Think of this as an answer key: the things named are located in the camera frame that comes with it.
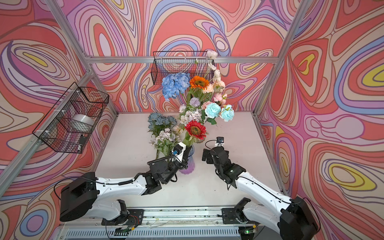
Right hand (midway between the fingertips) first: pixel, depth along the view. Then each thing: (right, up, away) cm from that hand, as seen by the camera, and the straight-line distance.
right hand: (212, 153), depth 83 cm
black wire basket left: (-74, +15, -9) cm, 76 cm away
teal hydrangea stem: (-36, +18, +18) cm, 44 cm away
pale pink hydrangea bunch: (-10, +21, -6) cm, 24 cm away
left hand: (-12, +6, -12) cm, 18 cm away
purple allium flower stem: (-10, +29, -3) cm, 31 cm away
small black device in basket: (-66, +8, -11) cm, 67 cm away
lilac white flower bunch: (-29, +6, +10) cm, 31 cm away
